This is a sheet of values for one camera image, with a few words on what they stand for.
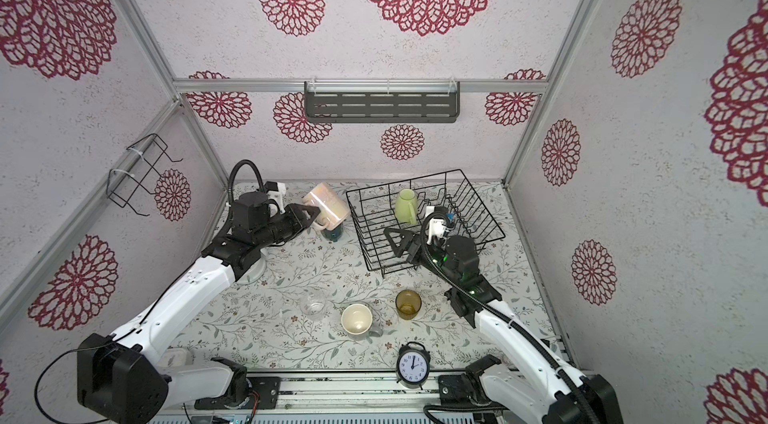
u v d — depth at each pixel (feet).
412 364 2.50
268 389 2.45
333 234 3.25
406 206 3.32
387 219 3.58
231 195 1.89
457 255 1.83
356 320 2.76
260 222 2.02
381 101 3.07
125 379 1.27
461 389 2.42
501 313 1.69
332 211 2.55
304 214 2.40
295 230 2.25
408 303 2.87
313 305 2.88
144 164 2.62
